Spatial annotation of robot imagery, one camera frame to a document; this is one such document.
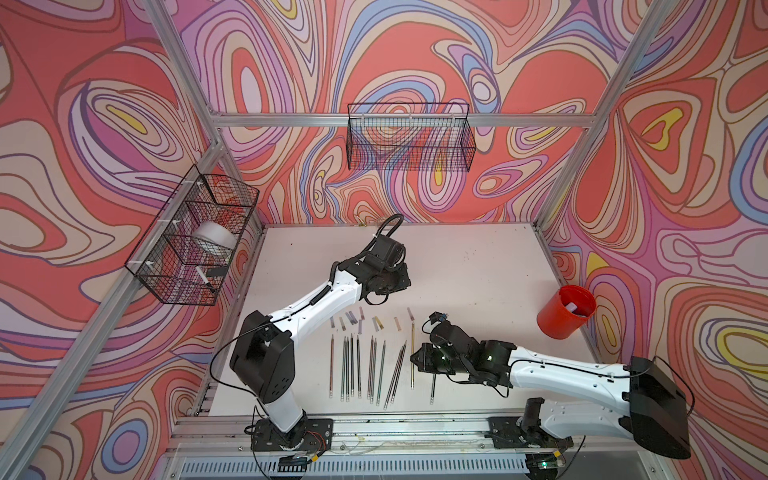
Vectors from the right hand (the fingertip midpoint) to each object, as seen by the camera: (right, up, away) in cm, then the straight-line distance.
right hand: (413, 368), depth 77 cm
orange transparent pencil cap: (-4, +8, +16) cm, 18 cm away
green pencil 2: (-10, -4, +7) cm, 13 cm away
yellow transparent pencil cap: (-9, +7, +16) cm, 20 cm away
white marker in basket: (-53, +24, -3) cm, 58 cm away
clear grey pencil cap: (-21, +8, +17) cm, 28 cm away
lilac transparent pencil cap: (-15, +7, +16) cm, 23 cm away
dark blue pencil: (-18, -4, +8) cm, 20 cm away
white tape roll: (-50, +35, -3) cm, 61 cm away
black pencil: (+6, -7, +5) cm, 10 cm away
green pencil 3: (-9, -5, +7) cm, 12 cm away
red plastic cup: (+41, +13, +4) cm, 44 cm away
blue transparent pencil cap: (-19, +9, +17) cm, 26 cm away
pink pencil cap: (-15, +11, +19) cm, 26 cm away
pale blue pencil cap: (-11, +7, +16) cm, 21 cm away
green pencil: (-19, -9, +3) cm, 21 cm away
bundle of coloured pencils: (-5, -5, +6) cm, 9 cm away
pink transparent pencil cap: (-25, +8, +17) cm, 31 cm away
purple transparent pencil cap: (-18, +10, +17) cm, 26 cm away
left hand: (+1, +22, +6) cm, 23 cm away
